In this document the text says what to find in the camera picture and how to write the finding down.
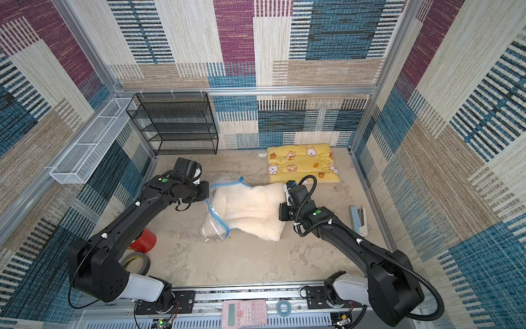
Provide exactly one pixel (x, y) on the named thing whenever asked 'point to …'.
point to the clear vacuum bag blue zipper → (212, 225)
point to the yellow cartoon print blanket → (292, 162)
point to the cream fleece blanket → (255, 211)
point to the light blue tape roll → (281, 313)
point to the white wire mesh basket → (80, 162)
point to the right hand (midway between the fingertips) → (284, 210)
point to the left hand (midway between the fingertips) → (209, 192)
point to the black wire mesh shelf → (176, 123)
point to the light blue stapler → (359, 220)
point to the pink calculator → (241, 314)
